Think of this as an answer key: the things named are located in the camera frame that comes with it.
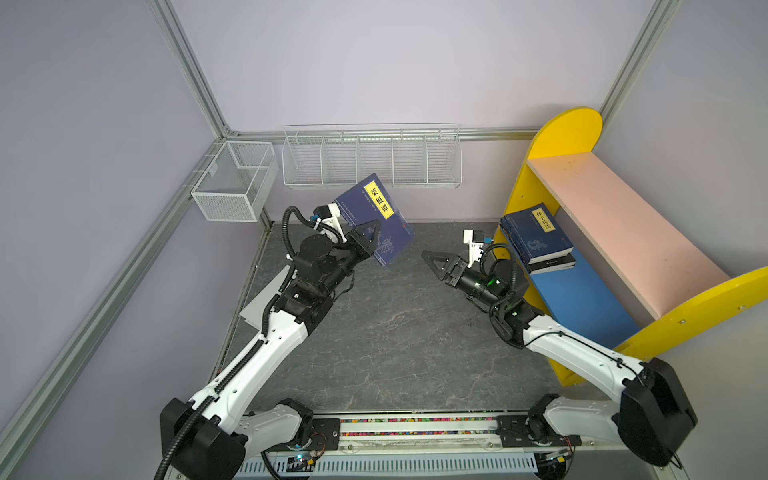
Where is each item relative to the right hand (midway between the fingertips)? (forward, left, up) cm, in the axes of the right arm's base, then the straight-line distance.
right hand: (424, 260), depth 69 cm
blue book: (+19, -35, -12) cm, 42 cm away
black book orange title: (+11, -41, -15) cm, 45 cm away
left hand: (+4, +10, +7) cm, 13 cm away
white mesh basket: (+36, +59, -5) cm, 69 cm away
